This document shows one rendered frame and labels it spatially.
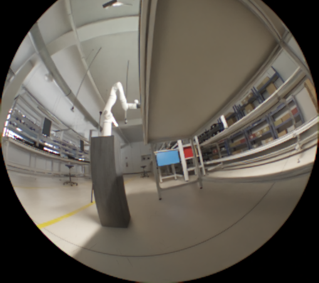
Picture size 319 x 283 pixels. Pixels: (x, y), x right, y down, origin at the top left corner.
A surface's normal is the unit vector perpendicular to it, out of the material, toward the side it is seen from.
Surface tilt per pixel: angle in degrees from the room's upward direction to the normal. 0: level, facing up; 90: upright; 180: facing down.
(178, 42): 180
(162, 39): 180
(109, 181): 90
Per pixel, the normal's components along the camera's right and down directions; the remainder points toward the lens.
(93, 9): 0.16, 0.90
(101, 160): 0.12, -0.42
